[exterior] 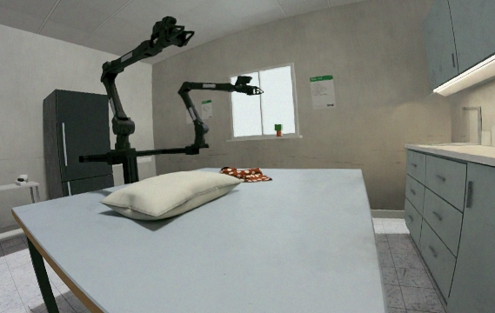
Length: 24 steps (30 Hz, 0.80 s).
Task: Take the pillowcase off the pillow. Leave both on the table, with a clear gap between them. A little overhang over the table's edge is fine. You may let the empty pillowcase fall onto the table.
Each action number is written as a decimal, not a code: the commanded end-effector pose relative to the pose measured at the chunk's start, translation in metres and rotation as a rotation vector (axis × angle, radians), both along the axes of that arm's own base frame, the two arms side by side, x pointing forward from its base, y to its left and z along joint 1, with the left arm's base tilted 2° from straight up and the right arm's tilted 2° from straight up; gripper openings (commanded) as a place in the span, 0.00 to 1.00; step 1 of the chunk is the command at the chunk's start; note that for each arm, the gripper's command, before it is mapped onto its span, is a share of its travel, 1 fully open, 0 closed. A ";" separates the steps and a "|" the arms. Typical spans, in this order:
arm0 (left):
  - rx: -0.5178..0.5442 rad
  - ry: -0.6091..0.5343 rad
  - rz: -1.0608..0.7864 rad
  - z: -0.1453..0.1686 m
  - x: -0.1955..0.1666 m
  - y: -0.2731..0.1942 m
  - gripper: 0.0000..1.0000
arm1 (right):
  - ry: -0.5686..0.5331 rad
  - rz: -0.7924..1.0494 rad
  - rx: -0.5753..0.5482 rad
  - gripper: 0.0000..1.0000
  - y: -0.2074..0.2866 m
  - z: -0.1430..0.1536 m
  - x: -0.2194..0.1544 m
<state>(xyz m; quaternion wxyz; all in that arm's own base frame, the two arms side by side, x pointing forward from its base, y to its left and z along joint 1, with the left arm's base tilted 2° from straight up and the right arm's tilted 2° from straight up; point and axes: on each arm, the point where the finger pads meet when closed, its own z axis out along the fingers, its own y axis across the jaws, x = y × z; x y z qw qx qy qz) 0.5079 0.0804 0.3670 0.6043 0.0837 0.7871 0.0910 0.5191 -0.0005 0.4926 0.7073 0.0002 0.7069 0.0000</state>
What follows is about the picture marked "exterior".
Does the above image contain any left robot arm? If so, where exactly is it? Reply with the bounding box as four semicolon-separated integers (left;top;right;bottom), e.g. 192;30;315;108
178;76;253;146

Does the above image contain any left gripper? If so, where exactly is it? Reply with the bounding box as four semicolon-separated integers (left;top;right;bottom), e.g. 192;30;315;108
241;86;264;96

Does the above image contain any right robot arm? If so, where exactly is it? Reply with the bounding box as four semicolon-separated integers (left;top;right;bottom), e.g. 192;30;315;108
100;16;177;153

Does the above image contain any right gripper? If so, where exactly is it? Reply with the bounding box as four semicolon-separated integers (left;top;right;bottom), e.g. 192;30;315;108
159;24;195;47

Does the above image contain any brown polka-dot pillowcase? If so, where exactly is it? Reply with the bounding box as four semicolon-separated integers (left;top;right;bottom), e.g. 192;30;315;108
219;167;273;183

